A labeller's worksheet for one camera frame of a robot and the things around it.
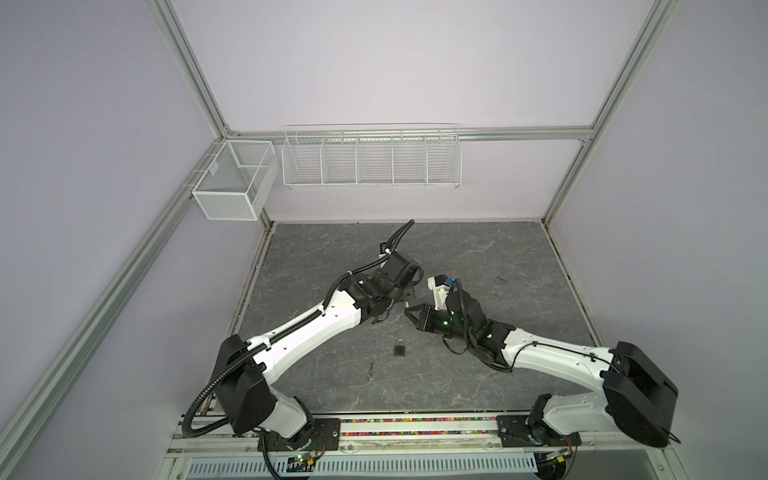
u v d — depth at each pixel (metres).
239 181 1.02
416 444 0.73
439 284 0.74
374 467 1.58
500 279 1.05
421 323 0.70
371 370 0.85
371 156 0.97
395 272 0.57
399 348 0.88
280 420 0.53
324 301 0.50
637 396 0.42
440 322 0.69
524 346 0.55
